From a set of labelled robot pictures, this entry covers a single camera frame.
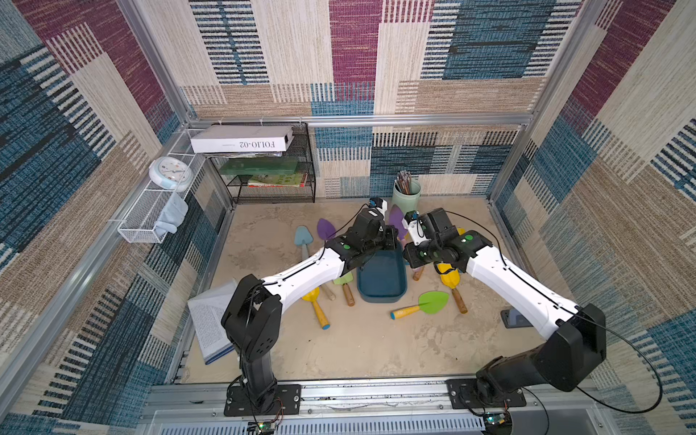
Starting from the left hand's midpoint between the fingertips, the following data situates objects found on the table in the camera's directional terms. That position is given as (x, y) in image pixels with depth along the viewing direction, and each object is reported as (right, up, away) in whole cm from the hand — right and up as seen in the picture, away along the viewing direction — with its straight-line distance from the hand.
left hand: (397, 229), depth 83 cm
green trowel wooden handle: (-16, -18, +14) cm, 28 cm away
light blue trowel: (-33, -3, +27) cm, 43 cm away
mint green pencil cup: (+7, +10, +22) cm, 26 cm away
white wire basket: (-67, +2, -14) cm, 68 cm away
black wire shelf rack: (-44, +19, +19) cm, 52 cm away
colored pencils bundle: (+6, +18, +22) cm, 29 cm away
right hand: (+2, -6, -1) cm, 7 cm away
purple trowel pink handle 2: (-1, +3, -3) cm, 5 cm away
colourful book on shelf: (-33, +18, +18) cm, 42 cm away
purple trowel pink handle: (-24, 0, +27) cm, 36 cm away
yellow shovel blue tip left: (-27, -22, +10) cm, 37 cm away
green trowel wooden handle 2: (+9, -15, +12) cm, 21 cm away
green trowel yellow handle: (+12, -24, +8) cm, 28 cm away
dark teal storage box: (-3, -17, +14) cm, 22 cm away
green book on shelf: (-46, +22, +14) cm, 53 cm away
